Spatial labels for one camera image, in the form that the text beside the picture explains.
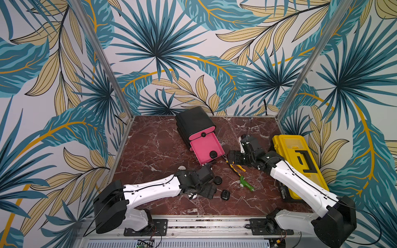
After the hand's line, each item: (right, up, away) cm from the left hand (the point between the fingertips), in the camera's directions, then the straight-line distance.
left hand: (205, 191), depth 77 cm
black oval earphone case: (+11, -4, +5) cm, 13 cm away
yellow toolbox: (+48, +19, +5) cm, 52 cm away
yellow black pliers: (+18, +7, +15) cm, 24 cm away
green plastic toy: (+23, +1, +9) cm, 25 cm away
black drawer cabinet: (-8, +37, +25) cm, 45 cm away
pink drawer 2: (-1, +21, +16) cm, 27 cm away
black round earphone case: (+5, +16, +17) cm, 24 cm away
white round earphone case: (-13, +8, +14) cm, 21 cm away
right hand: (+15, +17, +4) cm, 23 cm away
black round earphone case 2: (+7, +2, +11) cm, 13 cm away
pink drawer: (-1, +29, +13) cm, 32 cm away
